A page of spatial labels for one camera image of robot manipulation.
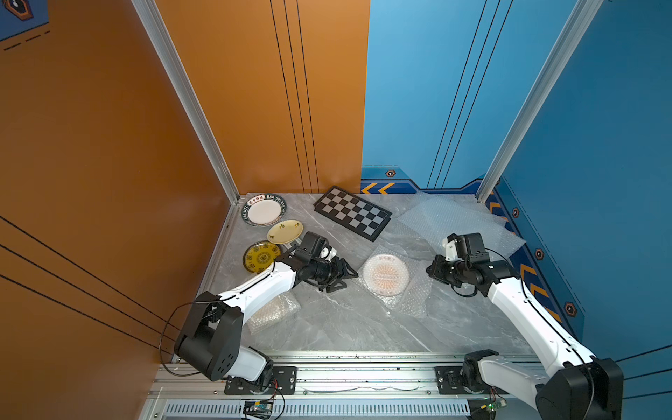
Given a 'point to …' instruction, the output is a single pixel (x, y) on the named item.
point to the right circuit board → (493, 405)
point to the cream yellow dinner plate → (285, 231)
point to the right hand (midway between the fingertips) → (426, 268)
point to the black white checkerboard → (353, 213)
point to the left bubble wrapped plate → (279, 309)
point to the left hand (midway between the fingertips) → (355, 275)
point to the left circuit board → (262, 409)
